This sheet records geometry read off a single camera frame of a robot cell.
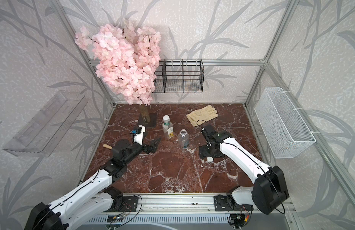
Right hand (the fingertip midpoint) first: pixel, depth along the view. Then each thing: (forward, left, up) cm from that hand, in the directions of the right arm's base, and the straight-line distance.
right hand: (207, 153), depth 82 cm
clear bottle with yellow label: (+16, +24, +2) cm, 29 cm away
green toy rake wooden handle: (+9, +65, -7) cm, 66 cm away
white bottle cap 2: (0, -2, -8) cm, 9 cm away
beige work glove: (+36, +2, -9) cm, 37 cm away
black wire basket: (+55, +17, +15) cm, 59 cm away
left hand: (+5, +29, +12) cm, 32 cm away
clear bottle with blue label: (+14, +14, -8) cm, 21 cm away
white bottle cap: (+19, +25, +9) cm, 32 cm away
